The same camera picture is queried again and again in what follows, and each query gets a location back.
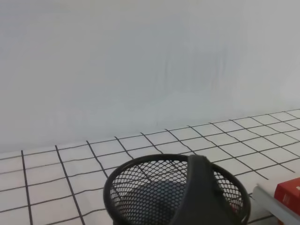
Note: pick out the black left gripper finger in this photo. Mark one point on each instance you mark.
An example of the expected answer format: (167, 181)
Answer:
(203, 201)

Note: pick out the red pen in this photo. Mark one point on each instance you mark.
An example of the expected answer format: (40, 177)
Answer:
(234, 207)

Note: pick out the black mesh pen holder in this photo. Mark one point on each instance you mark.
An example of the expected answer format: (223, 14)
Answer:
(148, 190)

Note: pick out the red white book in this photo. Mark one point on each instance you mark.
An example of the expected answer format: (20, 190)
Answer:
(288, 193)

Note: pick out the large white book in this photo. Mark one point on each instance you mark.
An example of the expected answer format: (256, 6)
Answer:
(276, 208)

